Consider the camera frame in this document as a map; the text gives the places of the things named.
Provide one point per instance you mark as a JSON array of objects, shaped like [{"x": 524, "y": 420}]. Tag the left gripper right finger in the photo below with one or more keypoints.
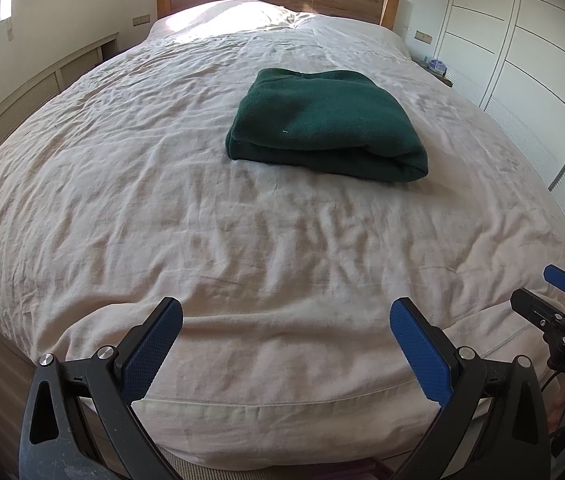
[{"x": 513, "y": 442}]

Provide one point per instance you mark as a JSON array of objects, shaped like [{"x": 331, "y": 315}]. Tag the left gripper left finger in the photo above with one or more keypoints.
[{"x": 56, "y": 442}]

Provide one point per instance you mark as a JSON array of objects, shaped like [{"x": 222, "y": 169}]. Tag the dark green knit sweater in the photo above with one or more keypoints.
[{"x": 336, "y": 122}]

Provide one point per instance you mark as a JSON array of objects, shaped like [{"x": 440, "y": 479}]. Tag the blue tissue pack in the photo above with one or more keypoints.
[{"x": 437, "y": 66}]

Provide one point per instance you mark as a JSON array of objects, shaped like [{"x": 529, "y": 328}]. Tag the wooden nightstand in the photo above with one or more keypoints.
[{"x": 441, "y": 76}]

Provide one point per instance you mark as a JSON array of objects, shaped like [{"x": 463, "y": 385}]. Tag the white louvered wardrobe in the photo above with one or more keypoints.
[{"x": 508, "y": 58}]

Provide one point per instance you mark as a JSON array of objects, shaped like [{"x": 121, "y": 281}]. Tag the white duvet cover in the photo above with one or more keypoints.
[{"x": 119, "y": 192}]

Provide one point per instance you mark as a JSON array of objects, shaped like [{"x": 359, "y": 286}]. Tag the white pillow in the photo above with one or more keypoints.
[{"x": 225, "y": 17}]

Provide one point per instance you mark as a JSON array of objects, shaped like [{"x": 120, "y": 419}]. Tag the beige wall switch plate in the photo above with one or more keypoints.
[{"x": 423, "y": 37}]

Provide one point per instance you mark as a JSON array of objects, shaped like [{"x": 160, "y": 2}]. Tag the beige wall switch left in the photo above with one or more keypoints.
[{"x": 141, "y": 20}]

